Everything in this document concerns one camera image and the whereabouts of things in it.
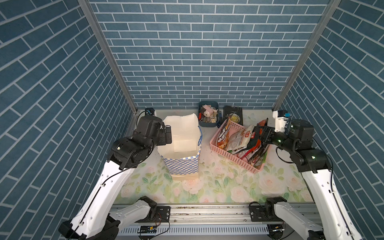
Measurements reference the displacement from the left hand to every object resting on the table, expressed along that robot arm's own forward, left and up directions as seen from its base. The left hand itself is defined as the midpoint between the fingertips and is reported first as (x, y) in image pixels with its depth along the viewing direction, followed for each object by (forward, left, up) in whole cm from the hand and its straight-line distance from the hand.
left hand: (164, 130), depth 65 cm
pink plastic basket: (+26, -41, -28) cm, 57 cm away
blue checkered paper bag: (+11, -4, -35) cm, 37 cm away
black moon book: (+41, -44, -31) cm, 68 cm away
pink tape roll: (+37, -23, -25) cm, 51 cm away
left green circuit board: (-32, +9, -37) cm, 50 cm away
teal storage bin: (+30, -31, -29) cm, 52 cm away
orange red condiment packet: (+14, -51, -10) cm, 54 cm away
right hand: (+2, -44, 0) cm, 44 cm away
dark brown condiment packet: (+11, -30, -21) cm, 38 cm away
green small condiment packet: (-2, -52, -21) cm, 56 cm away
